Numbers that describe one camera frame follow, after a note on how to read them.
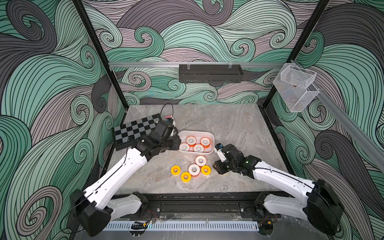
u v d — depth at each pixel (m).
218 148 0.74
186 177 0.83
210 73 1.02
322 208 0.40
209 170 0.85
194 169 0.86
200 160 0.90
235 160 0.62
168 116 1.14
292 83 0.80
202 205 0.76
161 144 0.53
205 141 0.98
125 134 0.98
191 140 0.99
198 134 1.05
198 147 0.95
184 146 0.95
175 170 0.86
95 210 0.36
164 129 0.53
